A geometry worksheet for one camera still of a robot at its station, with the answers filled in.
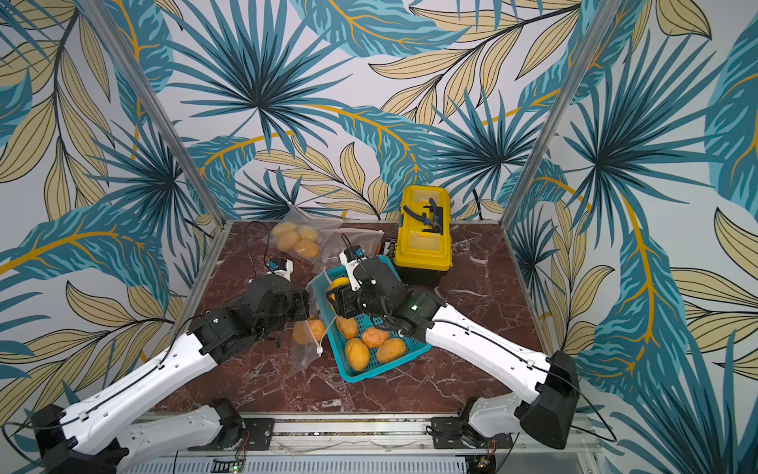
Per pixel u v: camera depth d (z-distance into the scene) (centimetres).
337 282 68
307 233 110
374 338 84
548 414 38
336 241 112
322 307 83
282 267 64
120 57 74
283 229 110
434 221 95
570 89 81
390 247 110
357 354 80
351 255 61
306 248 106
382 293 51
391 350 82
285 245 107
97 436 38
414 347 87
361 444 73
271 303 53
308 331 80
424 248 90
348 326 86
